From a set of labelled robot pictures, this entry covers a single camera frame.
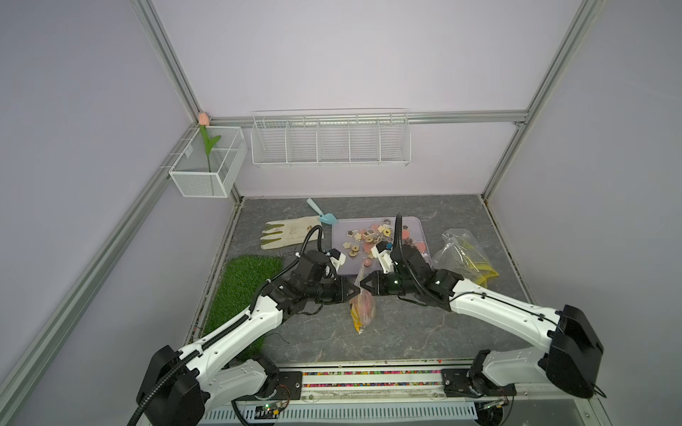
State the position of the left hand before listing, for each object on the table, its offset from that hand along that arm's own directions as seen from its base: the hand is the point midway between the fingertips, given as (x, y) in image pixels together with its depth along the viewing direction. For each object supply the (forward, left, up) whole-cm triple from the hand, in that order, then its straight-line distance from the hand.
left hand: (359, 293), depth 74 cm
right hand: (+3, 0, 0) cm, 3 cm away
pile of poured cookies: (+29, -4, -16) cm, 34 cm away
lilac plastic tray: (+32, -28, -17) cm, 46 cm away
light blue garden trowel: (+42, +9, -16) cm, 46 cm away
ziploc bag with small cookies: (+15, -35, -5) cm, 39 cm away
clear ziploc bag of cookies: (+14, -36, -6) cm, 40 cm away
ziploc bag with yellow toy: (-1, -1, -7) cm, 8 cm away
